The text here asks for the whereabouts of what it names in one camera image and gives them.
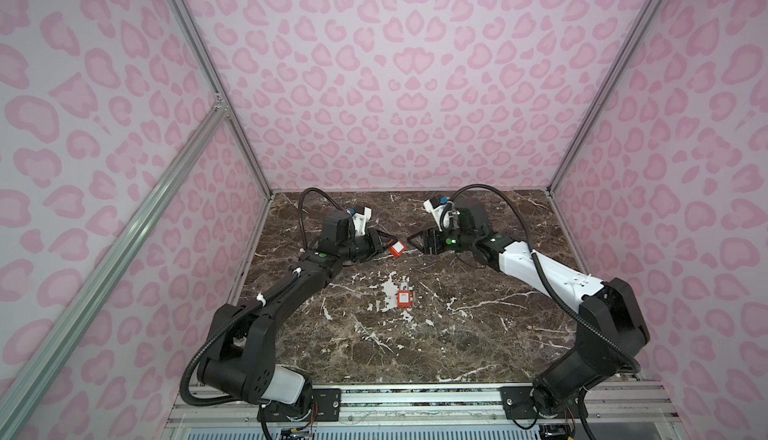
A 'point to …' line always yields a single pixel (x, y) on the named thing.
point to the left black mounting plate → (325, 406)
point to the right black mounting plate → (517, 402)
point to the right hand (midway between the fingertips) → (416, 235)
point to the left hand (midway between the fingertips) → (399, 237)
